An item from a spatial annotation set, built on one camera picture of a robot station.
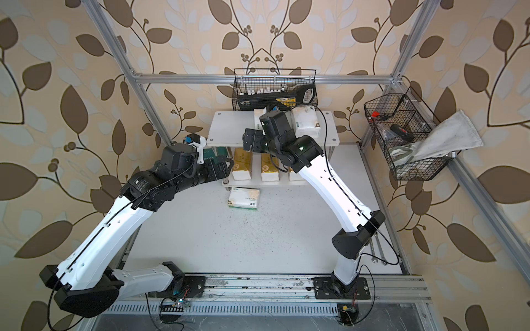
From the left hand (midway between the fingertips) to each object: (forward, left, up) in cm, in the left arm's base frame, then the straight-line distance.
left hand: (225, 164), depth 65 cm
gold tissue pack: (+14, -14, -22) cm, 30 cm away
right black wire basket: (+27, -68, -3) cm, 74 cm away
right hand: (+10, -9, +2) cm, 14 cm away
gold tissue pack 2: (+14, -25, -25) cm, 38 cm away
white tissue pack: (+6, -2, -31) cm, 32 cm away
